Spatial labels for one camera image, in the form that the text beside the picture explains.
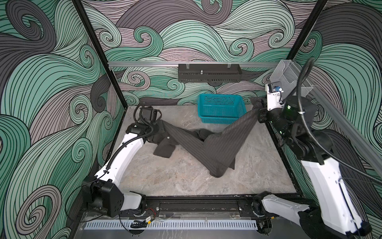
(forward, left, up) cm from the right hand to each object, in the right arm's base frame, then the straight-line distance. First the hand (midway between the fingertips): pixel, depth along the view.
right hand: (266, 100), depth 57 cm
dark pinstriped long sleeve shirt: (-6, +16, -30) cm, 35 cm away
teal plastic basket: (+41, +5, -49) cm, 64 cm away
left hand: (+6, +46, -25) cm, 53 cm away
